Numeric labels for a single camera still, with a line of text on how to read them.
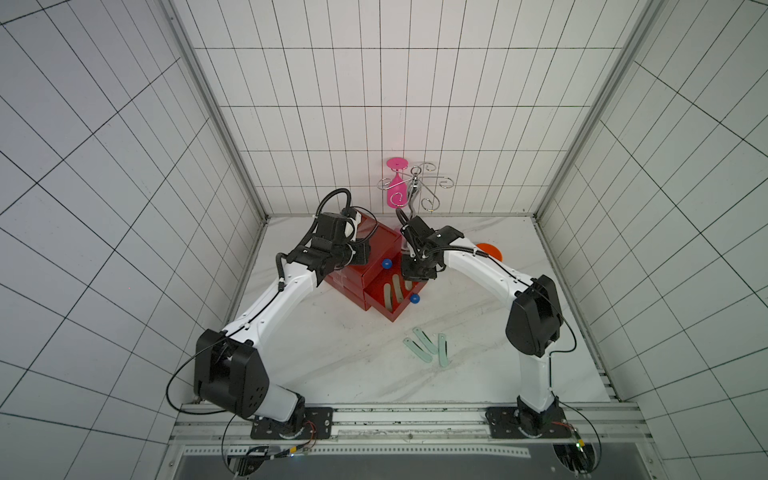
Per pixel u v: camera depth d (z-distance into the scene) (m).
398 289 0.88
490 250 1.05
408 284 0.85
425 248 0.64
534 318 0.50
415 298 0.84
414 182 0.90
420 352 0.85
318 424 0.73
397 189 1.02
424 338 0.87
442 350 0.85
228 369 0.41
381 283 0.88
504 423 0.72
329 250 0.61
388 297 0.87
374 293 0.88
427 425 0.74
